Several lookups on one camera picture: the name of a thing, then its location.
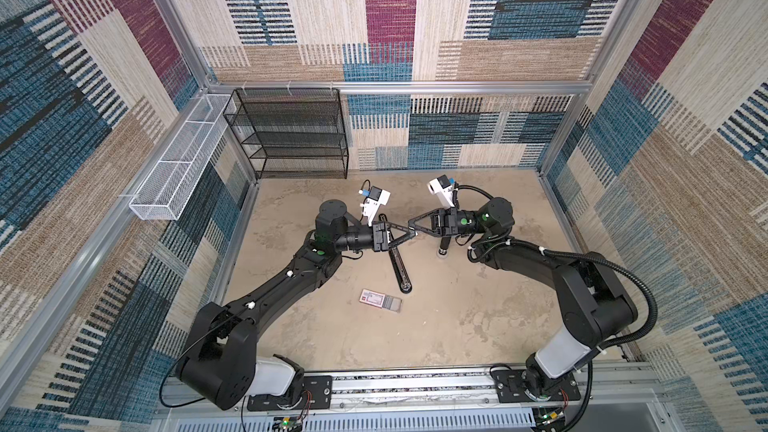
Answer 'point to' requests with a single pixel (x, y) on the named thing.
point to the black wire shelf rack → (291, 133)
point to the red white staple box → (372, 297)
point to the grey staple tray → (392, 303)
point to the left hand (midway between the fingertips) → (414, 233)
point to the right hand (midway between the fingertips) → (411, 229)
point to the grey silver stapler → (443, 251)
